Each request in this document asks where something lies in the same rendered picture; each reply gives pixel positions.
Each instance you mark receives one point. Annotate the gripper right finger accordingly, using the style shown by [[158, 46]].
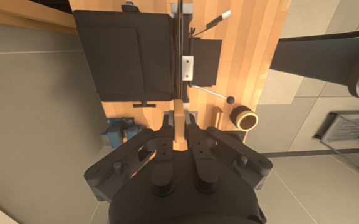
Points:
[[229, 146]]

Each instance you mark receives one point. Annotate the grey slot bracket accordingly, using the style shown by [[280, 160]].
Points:
[[187, 11]]

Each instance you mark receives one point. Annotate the blue vise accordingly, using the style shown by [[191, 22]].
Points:
[[117, 132]]

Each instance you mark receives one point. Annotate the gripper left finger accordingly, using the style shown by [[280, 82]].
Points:
[[126, 155]]

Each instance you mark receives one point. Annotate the dark tape roll cream rim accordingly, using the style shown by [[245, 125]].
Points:
[[244, 118]]

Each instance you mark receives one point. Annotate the amber gel stub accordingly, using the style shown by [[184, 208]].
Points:
[[179, 124]]

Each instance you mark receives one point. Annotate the grey lever with black ball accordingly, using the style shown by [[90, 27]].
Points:
[[212, 93]]

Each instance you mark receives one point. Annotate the dark fresnel head body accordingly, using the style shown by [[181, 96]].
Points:
[[123, 56]]

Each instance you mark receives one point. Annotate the dark lever with white tip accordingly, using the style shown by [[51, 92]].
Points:
[[215, 21]]

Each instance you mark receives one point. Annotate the dark barn door panel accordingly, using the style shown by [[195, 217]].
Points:
[[205, 62]]

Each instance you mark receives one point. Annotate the white screwed bracket plate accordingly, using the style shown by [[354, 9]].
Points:
[[187, 68]]

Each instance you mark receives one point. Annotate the orange wooden beam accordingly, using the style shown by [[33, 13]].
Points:
[[26, 17]]

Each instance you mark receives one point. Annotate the grey slot frame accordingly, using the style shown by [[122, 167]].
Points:
[[192, 114]]

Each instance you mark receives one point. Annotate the small wooden block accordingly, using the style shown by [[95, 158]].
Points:
[[217, 117]]

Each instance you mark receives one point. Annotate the black round knob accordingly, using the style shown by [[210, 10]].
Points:
[[130, 7]]

